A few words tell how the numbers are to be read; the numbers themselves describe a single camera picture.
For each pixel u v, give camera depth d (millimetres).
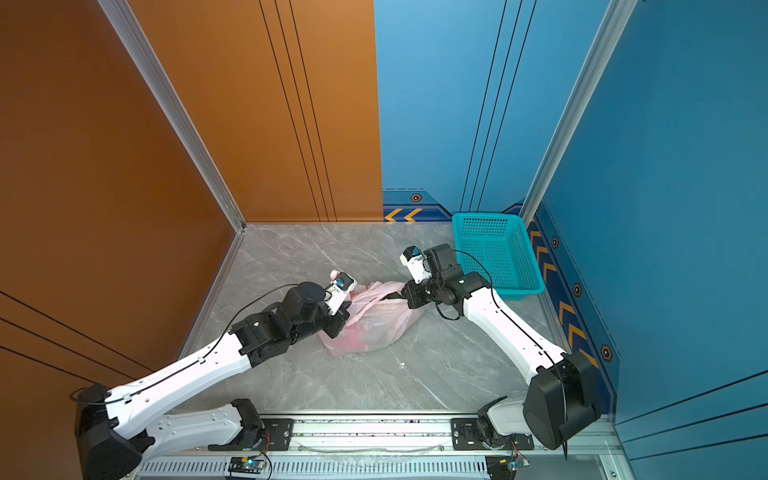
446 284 610
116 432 393
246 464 709
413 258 718
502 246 1127
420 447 725
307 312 561
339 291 625
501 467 698
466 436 725
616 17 698
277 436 734
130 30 719
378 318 788
